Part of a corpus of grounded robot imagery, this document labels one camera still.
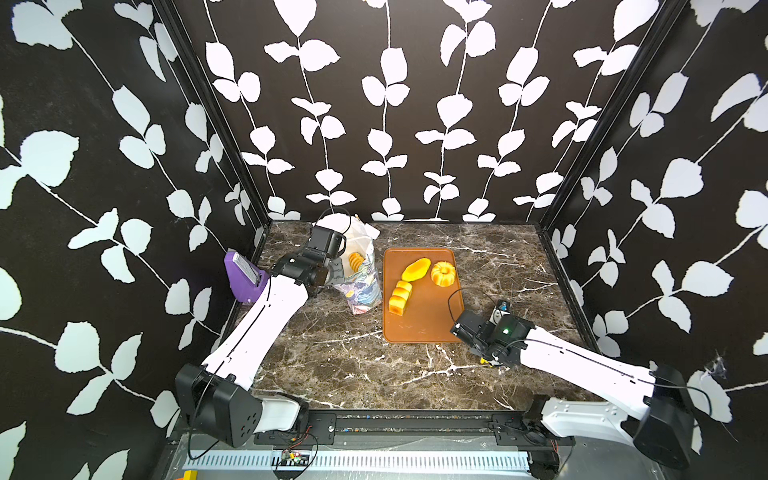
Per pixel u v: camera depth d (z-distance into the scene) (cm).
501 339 53
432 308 100
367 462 70
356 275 79
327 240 58
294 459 71
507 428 73
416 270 102
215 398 38
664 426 38
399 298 91
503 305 70
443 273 102
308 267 52
